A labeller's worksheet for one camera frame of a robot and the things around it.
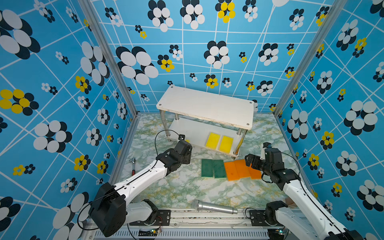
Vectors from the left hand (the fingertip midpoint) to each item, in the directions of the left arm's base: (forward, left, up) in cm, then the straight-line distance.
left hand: (185, 153), depth 84 cm
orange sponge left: (-6, -28, -11) cm, 31 cm away
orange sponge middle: (-6, -35, -10) cm, 37 cm away
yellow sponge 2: (+12, -17, -5) cm, 21 cm away
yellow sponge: (+9, -26, -5) cm, 28 cm away
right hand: (-3, -39, -1) cm, 39 cm away
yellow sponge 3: (+11, -1, -4) cm, 11 cm away
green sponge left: (-4, -13, -11) cm, 18 cm away
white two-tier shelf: (+5, -12, +22) cm, 25 cm away
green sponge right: (-5, -20, -10) cm, 23 cm away
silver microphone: (-25, -7, -8) cm, 27 cm away
